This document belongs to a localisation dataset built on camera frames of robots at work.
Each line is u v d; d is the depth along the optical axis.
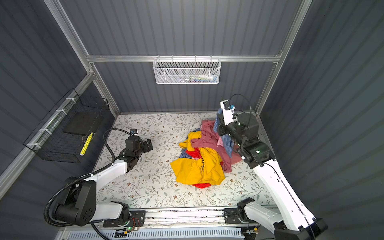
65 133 0.72
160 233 0.77
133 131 0.79
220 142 0.87
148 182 0.86
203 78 0.92
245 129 0.44
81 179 0.45
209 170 0.83
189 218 0.75
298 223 0.37
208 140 0.89
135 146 0.71
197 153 0.91
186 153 0.93
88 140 0.71
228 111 0.53
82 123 0.77
